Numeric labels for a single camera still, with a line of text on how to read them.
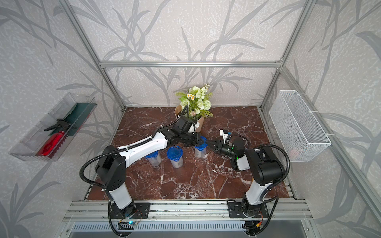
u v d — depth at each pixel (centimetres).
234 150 74
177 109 98
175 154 81
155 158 84
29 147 58
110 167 46
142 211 73
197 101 85
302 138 60
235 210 73
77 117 67
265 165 49
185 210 75
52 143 59
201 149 83
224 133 84
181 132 65
